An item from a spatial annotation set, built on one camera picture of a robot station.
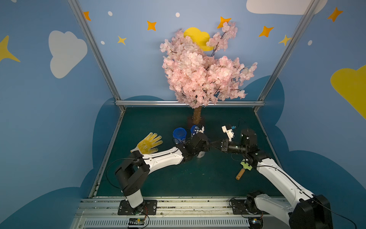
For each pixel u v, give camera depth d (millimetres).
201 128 759
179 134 879
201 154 906
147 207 739
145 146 982
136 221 727
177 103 1037
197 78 703
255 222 736
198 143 626
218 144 732
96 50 845
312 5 691
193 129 749
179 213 734
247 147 616
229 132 721
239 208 746
